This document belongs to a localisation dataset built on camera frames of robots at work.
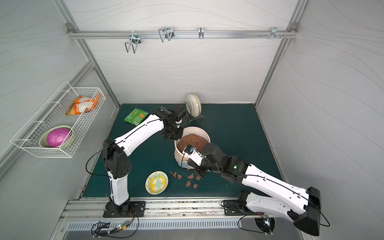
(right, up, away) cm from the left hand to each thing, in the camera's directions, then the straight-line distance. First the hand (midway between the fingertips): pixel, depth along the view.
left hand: (178, 138), depth 83 cm
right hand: (+7, -9, -13) cm, 17 cm away
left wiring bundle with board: (-35, -42, -12) cm, 56 cm away
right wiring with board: (+44, -40, -12) cm, 61 cm away
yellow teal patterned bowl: (-12, -25, -1) cm, 28 cm away
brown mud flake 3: (+10, -26, -2) cm, 28 cm away
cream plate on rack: (+8, +20, +16) cm, 27 cm away
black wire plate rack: (+9, +11, +25) cm, 28 cm away
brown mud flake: (+5, -26, -1) cm, 26 cm away
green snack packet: (-35, +12, +28) cm, 46 cm away
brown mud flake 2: (0, -22, +1) cm, 22 cm away
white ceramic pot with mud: (+10, 0, +8) cm, 13 cm away
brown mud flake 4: (-2, -21, +1) cm, 21 cm away
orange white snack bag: (-46, +18, -11) cm, 50 cm away
